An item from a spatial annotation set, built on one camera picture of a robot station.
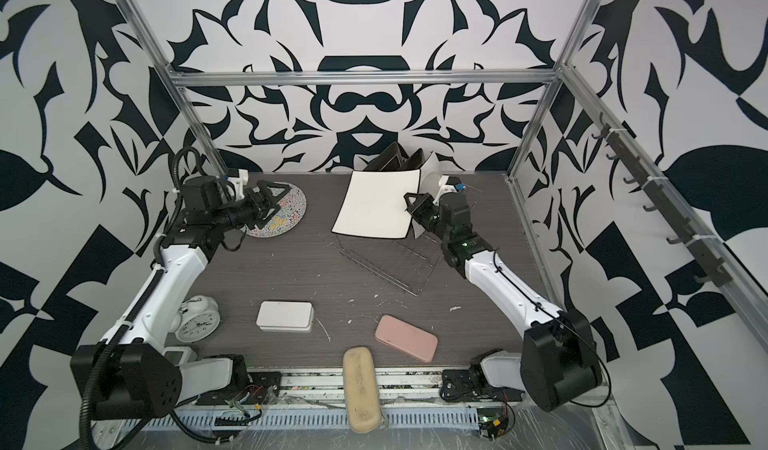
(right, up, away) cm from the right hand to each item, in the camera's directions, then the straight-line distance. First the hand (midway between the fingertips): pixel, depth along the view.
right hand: (406, 191), depth 78 cm
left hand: (-30, 0, -3) cm, 30 cm away
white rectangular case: (-34, -33, +4) cm, 48 cm away
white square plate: (+6, +2, 0) cm, 6 cm away
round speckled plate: (-38, -6, +31) cm, 49 cm away
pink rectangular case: (0, -39, +3) cm, 39 cm away
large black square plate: (-4, +11, +21) cm, 24 cm away
